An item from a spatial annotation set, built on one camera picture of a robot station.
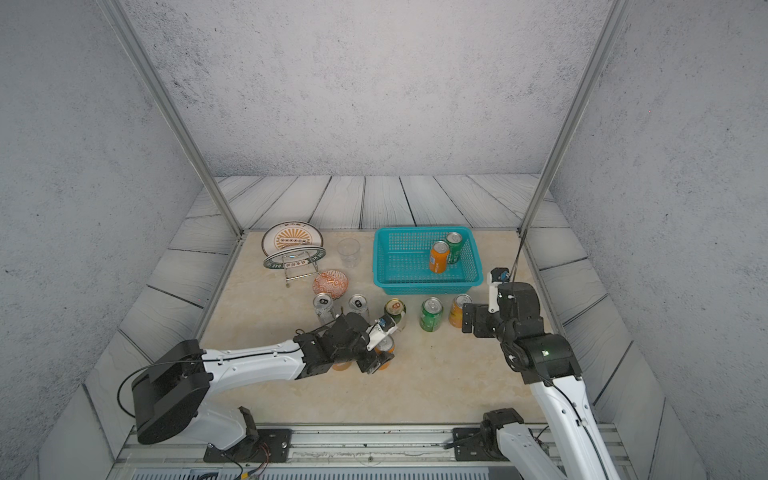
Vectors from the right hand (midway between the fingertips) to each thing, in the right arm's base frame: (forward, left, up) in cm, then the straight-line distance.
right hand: (486, 307), depth 71 cm
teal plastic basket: (+33, +20, -23) cm, 46 cm away
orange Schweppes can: (+9, +4, -19) cm, 21 cm away
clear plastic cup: (+36, +39, -19) cm, 56 cm away
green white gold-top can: (+8, +21, -13) cm, 26 cm away
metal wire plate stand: (+25, +55, -21) cm, 64 cm away
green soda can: (+6, +12, -14) cm, 19 cm away
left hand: (-3, +23, -15) cm, 28 cm away
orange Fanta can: (-4, +24, -13) cm, 27 cm away
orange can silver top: (+29, +7, -15) cm, 33 cm away
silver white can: (+8, +32, -10) cm, 35 cm away
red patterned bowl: (+22, +44, -20) cm, 53 cm away
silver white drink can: (+7, +42, -11) cm, 44 cm away
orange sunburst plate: (+32, +57, -7) cm, 66 cm away
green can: (+34, +2, -13) cm, 37 cm away
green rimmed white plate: (+24, +61, -11) cm, 66 cm away
